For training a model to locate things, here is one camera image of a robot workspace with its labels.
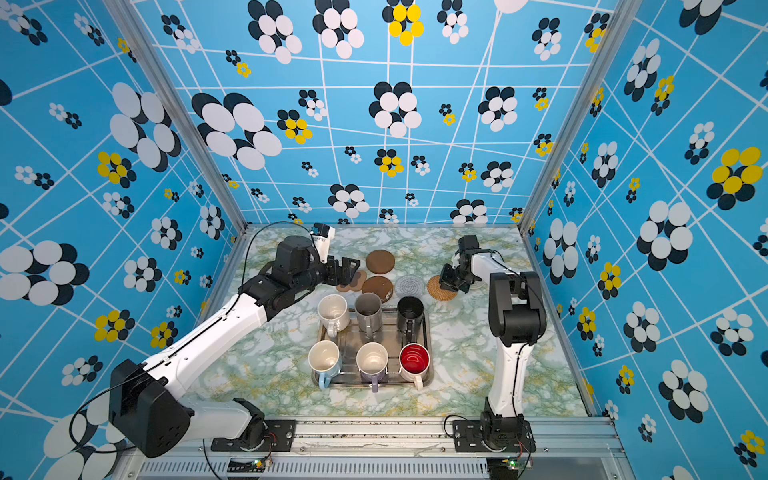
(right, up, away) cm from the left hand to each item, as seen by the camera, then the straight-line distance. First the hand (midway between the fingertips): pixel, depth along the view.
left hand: (349, 259), depth 78 cm
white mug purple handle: (+6, -30, +8) cm, 31 cm away
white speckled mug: (-7, -17, +16) cm, 24 cm away
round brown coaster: (+7, -1, +30) cm, 31 cm away
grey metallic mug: (+4, -16, +15) cm, 22 cm away
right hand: (+30, -9, +25) cm, 40 cm away
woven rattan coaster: (+26, -12, +23) cm, 37 cm away
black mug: (+17, -18, +9) cm, 26 cm away
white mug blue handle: (-8, -28, +6) cm, 30 cm away
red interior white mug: (+18, -30, +7) cm, 35 cm away
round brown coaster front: (+7, -10, +24) cm, 27 cm away
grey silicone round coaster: (+18, -10, +24) cm, 31 cm away
